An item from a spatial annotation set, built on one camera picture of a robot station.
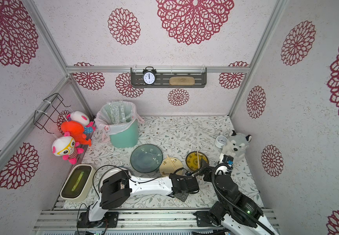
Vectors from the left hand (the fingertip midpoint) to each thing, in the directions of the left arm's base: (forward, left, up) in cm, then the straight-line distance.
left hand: (180, 193), depth 82 cm
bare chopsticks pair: (+18, +5, +2) cm, 19 cm away
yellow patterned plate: (+20, -8, 0) cm, 22 cm away
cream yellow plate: (+17, +6, +1) cm, 18 cm away
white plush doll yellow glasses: (+20, +63, +18) cm, 68 cm away
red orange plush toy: (+29, +61, +20) cm, 70 cm away
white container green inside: (+3, +56, +6) cm, 57 cm away
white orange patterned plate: (+12, +44, -1) cm, 45 cm away
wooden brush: (+57, -2, +35) cm, 66 cm away
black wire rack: (+35, +70, +34) cm, 86 cm away
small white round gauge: (+34, -29, +2) cm, 44 cm away
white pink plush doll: (+42, +63, +18) cm, 78 cm away
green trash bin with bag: (+35, +37, +21) cm, 56 cm away
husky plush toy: (+21, -32, +16) cm, 42 cm away
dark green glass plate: (+22, +22, -1) cm, 31 cm away
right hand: (+8, -12, +24) cm, 28 cm away
